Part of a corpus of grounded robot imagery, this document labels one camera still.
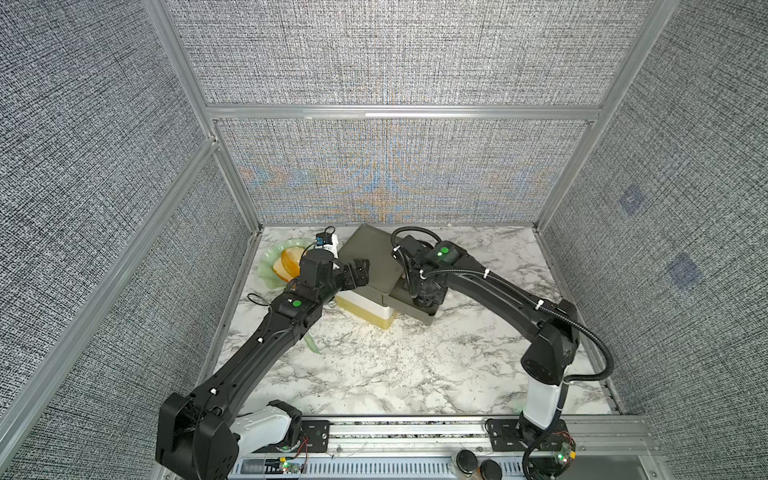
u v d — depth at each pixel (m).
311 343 0.90
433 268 0.56
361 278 0.70
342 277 0.69
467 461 0.65
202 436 0.38
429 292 0.68
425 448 0.73
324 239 0.67
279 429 0.62
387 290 0.77
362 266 0.70
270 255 1.03
